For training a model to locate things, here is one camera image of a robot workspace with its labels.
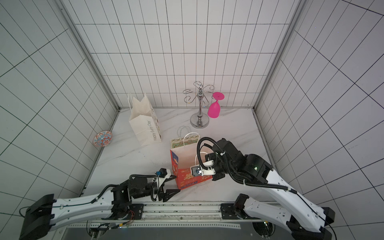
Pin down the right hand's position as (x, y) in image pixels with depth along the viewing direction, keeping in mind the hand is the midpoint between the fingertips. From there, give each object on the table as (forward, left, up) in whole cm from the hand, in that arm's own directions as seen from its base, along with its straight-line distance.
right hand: (201, 157), depth 65 cm
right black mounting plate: (-17, -15, -24) cm, 33 cm away
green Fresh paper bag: (+24, +9, -25) cm, 35 cm away
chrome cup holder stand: (+41, +2, -23) cm, 47 cm away
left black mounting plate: (-20, +32, -23) cm, 44 cm away
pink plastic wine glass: (+38, -7, -7) cm, 39 cm away
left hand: (-8, +13, -16) cm, 22 cm away
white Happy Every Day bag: (+21, +34, -1) cm, 39 cm away
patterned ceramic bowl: (+21, +68, -22) cm, 75 cm away
